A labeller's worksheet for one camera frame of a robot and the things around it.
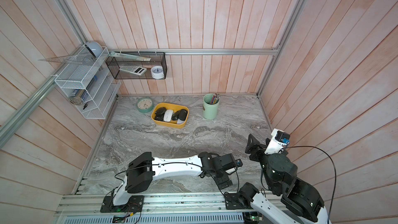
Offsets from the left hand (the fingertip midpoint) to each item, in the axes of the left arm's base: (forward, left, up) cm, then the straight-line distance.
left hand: (222, 175), depth 77 cm
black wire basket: (+64, +53, +21) cm, 86 cm away
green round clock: (+50, +51, -2) cm, 71 cm away
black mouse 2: (+39, +28, -2) cm, 48 cm away
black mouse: (+40, +39, -1) cm, 56 cm away
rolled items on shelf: (+30, +73, +26) cm, 83 cm away
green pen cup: (+41, +4, +1) cm, 41 cm away
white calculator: (+58, +51, +21) cm, 81 cm away
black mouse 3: (+39, +22, 0) cm, 45 cm away
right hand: (+8, -11, +27) cm, 30 cm away
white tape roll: (+55, +38, +23) cm, 70 cm away
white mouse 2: (+35, +24, -2) cm, 42 cm away
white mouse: (+40, +33, -2) cm, 52 cm away
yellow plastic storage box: (+46, +29, -2) cm, 55 cm away
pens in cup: (+43, +1, +12) cm, 45 cm away
